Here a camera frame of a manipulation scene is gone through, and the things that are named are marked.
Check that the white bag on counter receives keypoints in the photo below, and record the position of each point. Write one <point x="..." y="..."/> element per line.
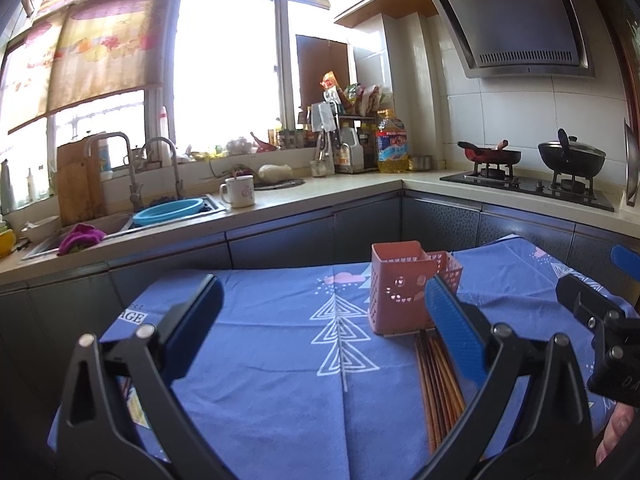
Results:
<point x="273" y="174"/>

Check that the blue patterned tablecloth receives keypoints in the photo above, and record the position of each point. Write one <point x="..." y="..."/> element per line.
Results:
<point x="292" y="383"/>

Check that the person's right hand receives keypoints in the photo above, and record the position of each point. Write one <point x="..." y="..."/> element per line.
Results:
<point x="619" y="422"/>

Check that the white jug bottle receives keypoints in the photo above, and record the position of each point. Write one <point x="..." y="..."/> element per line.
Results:
<point x="350" y="158"/>

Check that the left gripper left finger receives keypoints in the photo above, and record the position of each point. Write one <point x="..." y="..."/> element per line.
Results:
<point x="96" y="437"/>

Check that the brown wooden chopstick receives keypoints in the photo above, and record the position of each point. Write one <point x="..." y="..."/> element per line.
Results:
<point x="450" y="377"/>
<point x="445" y="393"/>
<point x="440" y="401"/>
<point x="425" y="389"/>
<point x="461" y="398"/>
<point x="439" y="443"/>

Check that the white mug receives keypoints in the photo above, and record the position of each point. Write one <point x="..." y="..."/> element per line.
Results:
<point x="238" y="192"/>

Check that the steel range hood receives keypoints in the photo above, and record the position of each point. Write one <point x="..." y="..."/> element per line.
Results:
<point x="504" y="38"/>

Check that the wooden cutting board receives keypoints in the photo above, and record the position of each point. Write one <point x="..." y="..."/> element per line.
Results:
<point x="80" y="193"/>

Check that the magenta cloth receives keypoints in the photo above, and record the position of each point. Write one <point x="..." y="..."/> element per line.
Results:
<point x="82" y="236"/>

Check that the blue plastic basin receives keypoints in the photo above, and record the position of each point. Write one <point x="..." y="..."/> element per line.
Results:
<point x="168" y="211"/>

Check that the yellow cooking oil bottle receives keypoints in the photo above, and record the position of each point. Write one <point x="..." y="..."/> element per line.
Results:
<point x="392" y="142"/>

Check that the dark lower kitchen cabinets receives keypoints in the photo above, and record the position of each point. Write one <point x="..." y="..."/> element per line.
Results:
<point x="87" y="296"/>

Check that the pink plastic utensil holder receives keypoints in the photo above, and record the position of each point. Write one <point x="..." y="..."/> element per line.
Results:
<point x="399" y="273"/>

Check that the black wok with lid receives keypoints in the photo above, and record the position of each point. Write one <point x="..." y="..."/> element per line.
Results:
<point x="566" y="155"/>

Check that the red frying pan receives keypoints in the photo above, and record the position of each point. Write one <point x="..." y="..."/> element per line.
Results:
<point x="490" y="156"/>

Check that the patterned window blind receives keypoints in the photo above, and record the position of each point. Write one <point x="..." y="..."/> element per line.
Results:
<point x="84" y="52"/>

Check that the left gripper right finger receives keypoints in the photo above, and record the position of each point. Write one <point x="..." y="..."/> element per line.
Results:
<point x="551" y="437"/>

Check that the black gas stove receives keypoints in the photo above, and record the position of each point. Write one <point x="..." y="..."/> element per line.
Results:
<point x="564" y="188"/>

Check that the steel kitchen faucet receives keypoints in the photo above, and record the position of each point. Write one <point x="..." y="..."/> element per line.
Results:
<point x="100" y="140"/>

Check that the steel pot lid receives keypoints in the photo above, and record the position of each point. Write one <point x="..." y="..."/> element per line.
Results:
<point x="632" y="167"/>

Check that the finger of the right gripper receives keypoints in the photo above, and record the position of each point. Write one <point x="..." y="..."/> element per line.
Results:
<point x="590" y="307"/>
<point x="626" y="260"/>

